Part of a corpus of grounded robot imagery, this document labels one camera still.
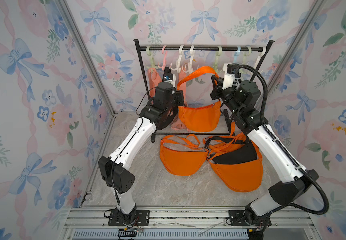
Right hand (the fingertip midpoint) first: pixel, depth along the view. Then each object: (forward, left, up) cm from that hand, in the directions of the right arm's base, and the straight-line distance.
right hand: (214, 75), depth 64 cm
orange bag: (0, +3, -27) cm, 27 cm away
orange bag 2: (-13, +13, -48) cm, 51 cm away
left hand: (+2, +13, -9) cm, 16 cm away
